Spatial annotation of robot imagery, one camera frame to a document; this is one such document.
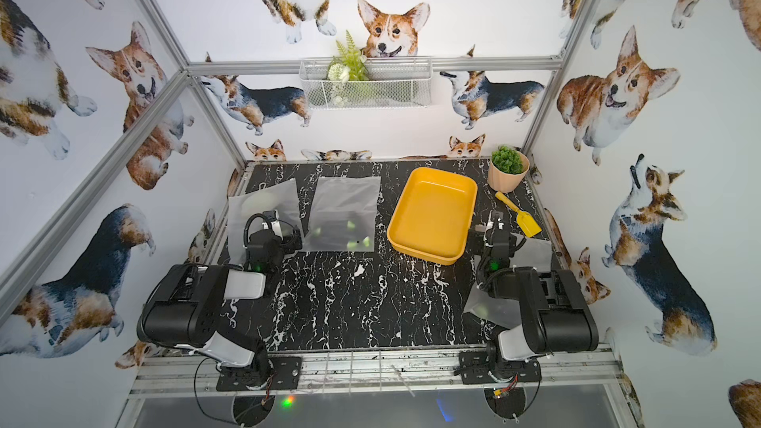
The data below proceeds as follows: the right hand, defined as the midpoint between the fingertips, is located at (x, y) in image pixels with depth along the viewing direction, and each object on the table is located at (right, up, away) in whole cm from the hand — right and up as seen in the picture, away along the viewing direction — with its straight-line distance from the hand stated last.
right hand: (489, 225), depth 93 cm
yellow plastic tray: (-16, +2, +11) cm, 20 cm away
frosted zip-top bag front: (+4, -5, -16) cm, 17 cm away
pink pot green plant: (+10, +19, +11) cm, 23 cm away
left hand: (-65, +1, +1) cm, 65 cm away
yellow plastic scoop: (+14, +1, +8) cm, 16 cm away
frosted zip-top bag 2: (-48, +2, +11) cm, 49 cm away
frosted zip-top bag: (-72, +8, +16) cm, 74 cm away
